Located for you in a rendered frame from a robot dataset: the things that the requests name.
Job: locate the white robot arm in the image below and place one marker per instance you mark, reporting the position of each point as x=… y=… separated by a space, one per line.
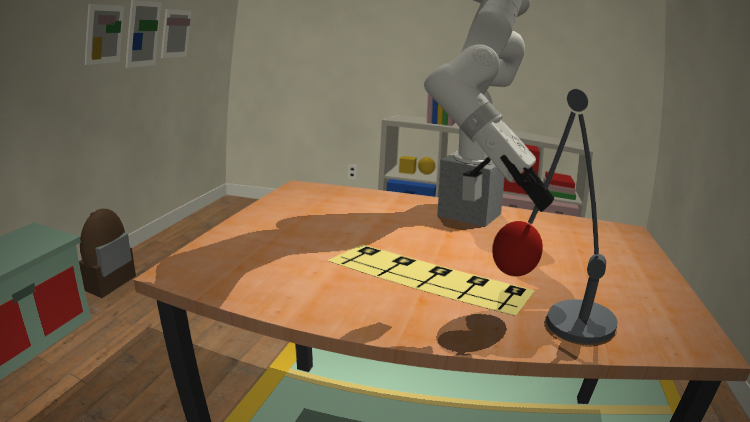
x=454 y=85

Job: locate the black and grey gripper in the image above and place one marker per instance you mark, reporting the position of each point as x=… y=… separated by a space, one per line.
x=515 y=158

